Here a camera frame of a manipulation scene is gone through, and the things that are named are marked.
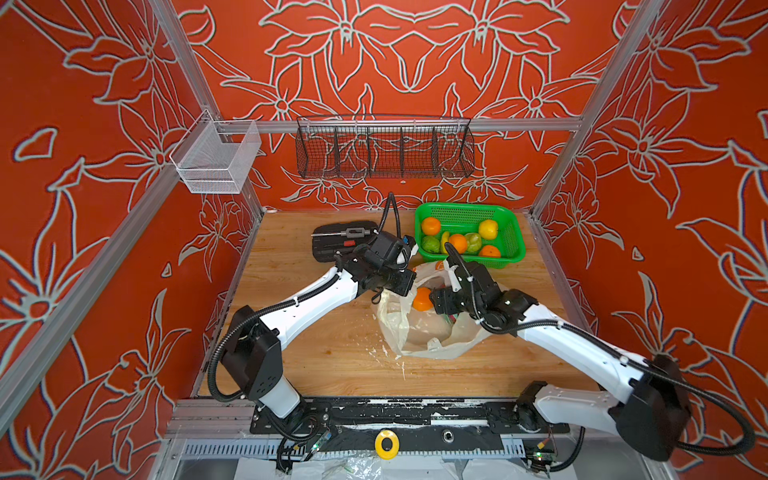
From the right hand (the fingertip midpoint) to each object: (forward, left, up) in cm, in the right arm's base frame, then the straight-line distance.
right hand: (435, 293), depth 80 cm
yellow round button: (-33, +14, -13) cm, 38 cm away
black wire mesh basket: (+46, +14, +16) cm, 51 cm away
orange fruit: (+25, -13, -9) cm, 29 cm away
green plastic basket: (+29, -23, -9) cm, 39 cm away
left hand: (+3, +6, +4) cm, 8 cm away
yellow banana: (+28, -9, -11) cm, 31 cm away
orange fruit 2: (+21, -23, -9) cm, 32 cm away
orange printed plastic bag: (-6, +2, -14) cm, 16 cm away
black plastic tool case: (+26, +36, -12) cm, 46 cm away
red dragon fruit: (-3, -5, -9) cm, 11 cm away
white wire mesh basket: (+40, +67, +18) cm, 80 cm away
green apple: (+24, -17, -7) cm, 30 cm away
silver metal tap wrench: (+28, +26, -6) cm, 39 cm away
